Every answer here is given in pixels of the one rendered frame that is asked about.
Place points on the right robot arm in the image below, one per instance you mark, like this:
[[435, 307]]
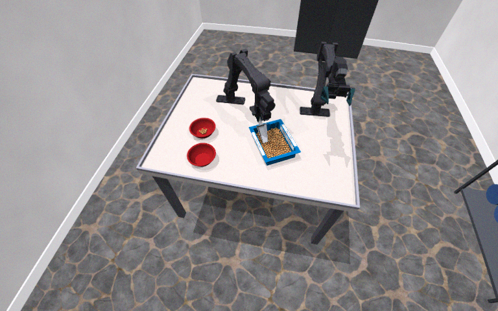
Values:
[[259, 83]]

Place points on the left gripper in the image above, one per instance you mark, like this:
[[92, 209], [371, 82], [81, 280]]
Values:
[[332, 91]]

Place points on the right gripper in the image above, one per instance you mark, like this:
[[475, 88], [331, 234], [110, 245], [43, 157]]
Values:
[[254, 113]]

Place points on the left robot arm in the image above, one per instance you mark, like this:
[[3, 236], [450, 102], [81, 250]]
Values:
[[335, 74]]

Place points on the grey table edge rim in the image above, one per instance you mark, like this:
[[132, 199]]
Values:
[[357, 206]]

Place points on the blue dog food box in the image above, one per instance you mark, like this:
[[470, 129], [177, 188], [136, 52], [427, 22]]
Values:
[[292, 145]]

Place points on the red bowl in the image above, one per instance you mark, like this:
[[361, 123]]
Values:
[[200, 123], [201, 154]]

